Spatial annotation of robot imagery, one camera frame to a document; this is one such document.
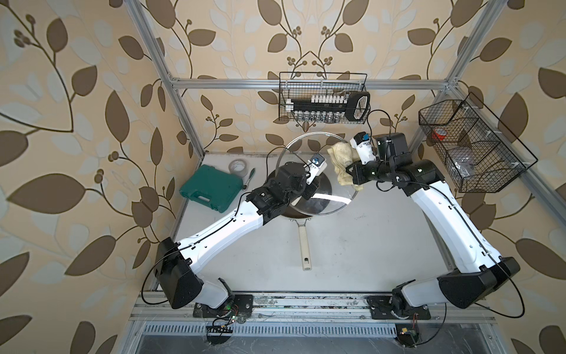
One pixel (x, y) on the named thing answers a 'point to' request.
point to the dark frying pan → (300, 209)
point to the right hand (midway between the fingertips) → (347, 168)
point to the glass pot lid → (299, 148)
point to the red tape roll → (435, 136)
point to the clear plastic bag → (463, 161)
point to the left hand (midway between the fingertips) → (310, 167)
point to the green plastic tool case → (212, 186)
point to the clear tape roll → (237, 167)
